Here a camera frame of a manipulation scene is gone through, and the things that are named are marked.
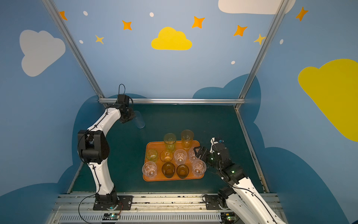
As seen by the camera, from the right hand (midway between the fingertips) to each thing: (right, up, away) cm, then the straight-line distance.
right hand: (199, 149), depth 77 cm
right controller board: (+14, -34, -5) cm, 38 cm away
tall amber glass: (-6, +6, +15) cm, 17 cm away
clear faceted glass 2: (-3, -7, +16) cm, 17 cm away
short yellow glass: (-20, -7, +14) cm, 26 cm away
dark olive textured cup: (-18, -14, +7) cm, 24 cm away
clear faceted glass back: (-30, -15, +9) cm, 35 cm away
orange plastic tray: (-14, -10, +2) cm, 17 cm away
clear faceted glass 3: (+1, -14, +10) cm, 17 cm away
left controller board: (-47, -33, -6) cm, 58 cm away
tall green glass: (-17, +4, +9) cm, 20 cm away
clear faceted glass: (-11, -7, +14) cm, 19 cm away
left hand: (-45, +19, +21) cm, 53 cm away
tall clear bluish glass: (-41, +16, +22) cm, 49 cm away
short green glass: (-30, -7, +14) cm, 34 cm away
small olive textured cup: (-9, -15, +9) cm, 20 cm away
